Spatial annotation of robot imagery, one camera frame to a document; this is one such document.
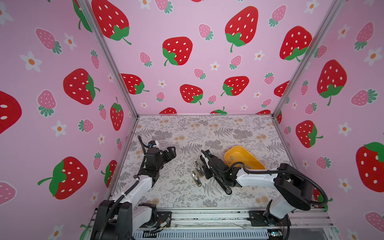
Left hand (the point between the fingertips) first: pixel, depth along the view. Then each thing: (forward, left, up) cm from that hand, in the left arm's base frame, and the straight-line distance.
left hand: (170, 149), depth 87 cm
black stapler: (-19, -32, -10) cm, 39 cm away
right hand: (-8, -19, -6) cm, 21 cm away
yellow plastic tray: (+4, -44, -11) cm, 46 cm away
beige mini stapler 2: (-7, -18, -10) cm, 22 cm away
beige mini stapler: (-14, -16, -10) cm, 23 cm away
